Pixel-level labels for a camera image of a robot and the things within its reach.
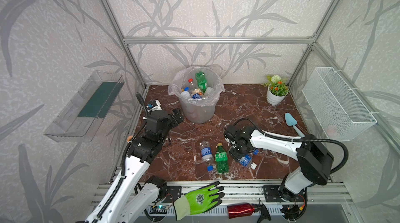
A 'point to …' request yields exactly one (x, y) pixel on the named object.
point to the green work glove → (198, 201)
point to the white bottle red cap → (208, 91)
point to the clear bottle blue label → (206, 151)
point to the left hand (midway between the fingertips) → (175, 108)
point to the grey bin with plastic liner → (198, 88)
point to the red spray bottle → (241, 210)
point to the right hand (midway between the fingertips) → (237, 149)
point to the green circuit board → (158, 210)
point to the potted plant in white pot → (277, 90)
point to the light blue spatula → (290, 121)
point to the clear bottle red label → (194, 90)
